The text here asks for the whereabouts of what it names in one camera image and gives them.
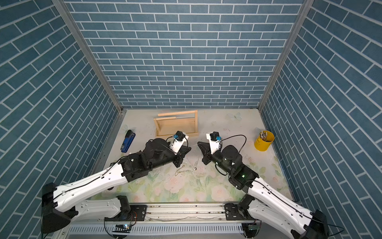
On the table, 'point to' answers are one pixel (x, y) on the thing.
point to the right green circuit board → (253, 227)
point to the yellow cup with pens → (263, 142)
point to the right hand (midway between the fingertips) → (201, 143)
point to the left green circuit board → (123, 228)
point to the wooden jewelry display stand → (169, 126)
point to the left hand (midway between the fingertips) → (193, 150)
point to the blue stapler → (129, 139)
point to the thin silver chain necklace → (181, 171)
